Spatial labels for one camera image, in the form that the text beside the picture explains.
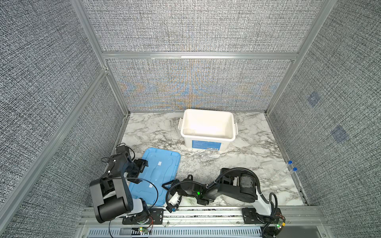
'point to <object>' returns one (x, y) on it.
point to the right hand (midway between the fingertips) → (164, 181)
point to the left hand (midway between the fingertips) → (145, 170)
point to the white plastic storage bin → (207, 130)
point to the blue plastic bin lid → (162, 167)
